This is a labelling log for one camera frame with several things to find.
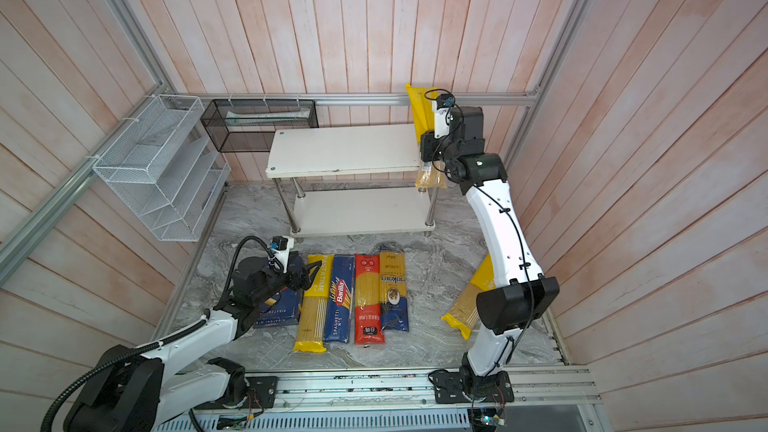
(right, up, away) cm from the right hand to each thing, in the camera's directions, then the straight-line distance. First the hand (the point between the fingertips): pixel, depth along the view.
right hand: (425, 133), depth 75 cm
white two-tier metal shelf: (-24, -7, +49) cm, 55 cm away
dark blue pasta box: (-38, -47, +6) cm, 61 cm away
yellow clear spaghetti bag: (+13, -50, +10) cm, 52 cm away
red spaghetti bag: (-15, -51, +9) cm, 54 cm away
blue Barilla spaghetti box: (-23, -47, +10) cm, 54 cm away
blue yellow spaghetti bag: (-8, -44, +13) cm, 47 cm away
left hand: (-32, -35, +10) cm, 48 cm away
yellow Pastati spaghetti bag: (-31, -50, +9) cm, 60 cm away
